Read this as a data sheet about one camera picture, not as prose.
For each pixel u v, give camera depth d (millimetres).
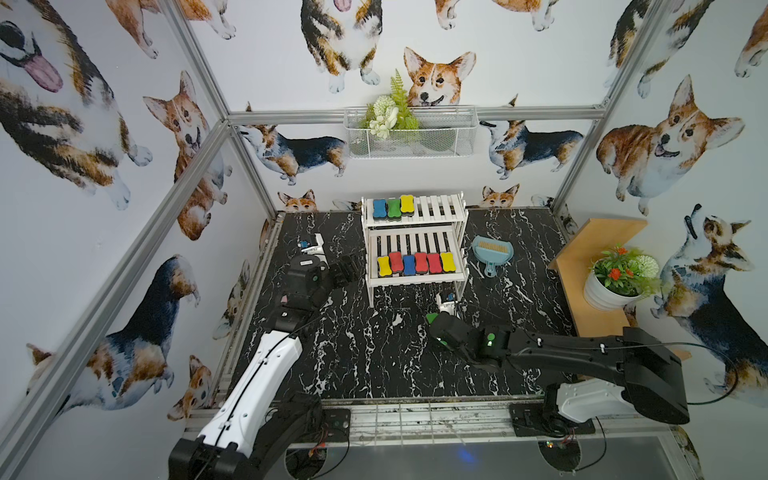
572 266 977
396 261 882
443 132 926
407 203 849
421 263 898
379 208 827
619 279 759
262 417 449
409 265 870
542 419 670
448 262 898
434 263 894
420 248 946
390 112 784
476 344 599
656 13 733
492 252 1091
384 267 875
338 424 736
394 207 823
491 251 1091
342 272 689
